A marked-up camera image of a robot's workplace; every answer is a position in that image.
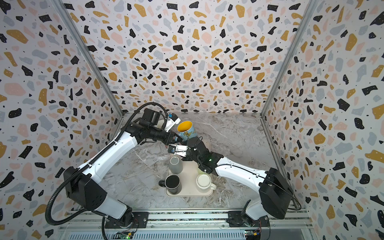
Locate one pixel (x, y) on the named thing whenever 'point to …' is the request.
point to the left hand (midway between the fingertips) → (181, 137)
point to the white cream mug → (203, 181)
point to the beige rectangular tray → (188, 175)
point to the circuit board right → (252, 234)
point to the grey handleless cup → (176, 165)
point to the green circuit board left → (124, 235)
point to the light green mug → (199, 171)
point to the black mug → (172, 182)
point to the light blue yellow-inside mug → (185, 130)
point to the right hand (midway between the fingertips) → (179, 139)
